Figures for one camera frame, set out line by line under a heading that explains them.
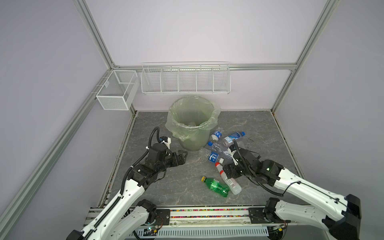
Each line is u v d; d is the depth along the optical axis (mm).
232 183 789
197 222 732
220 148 947
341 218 399
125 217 558
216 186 786
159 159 560
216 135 999
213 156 890
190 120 1006
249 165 551
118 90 990
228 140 961
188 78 984
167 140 692
